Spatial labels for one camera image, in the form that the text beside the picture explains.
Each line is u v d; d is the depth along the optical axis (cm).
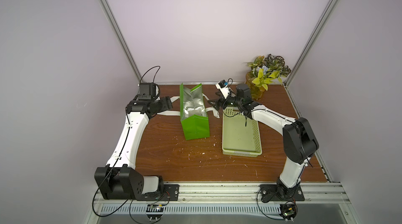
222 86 76
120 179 39
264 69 92
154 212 72
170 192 73
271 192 73
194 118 76
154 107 53
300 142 49
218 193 74
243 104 71
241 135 91
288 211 70
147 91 59
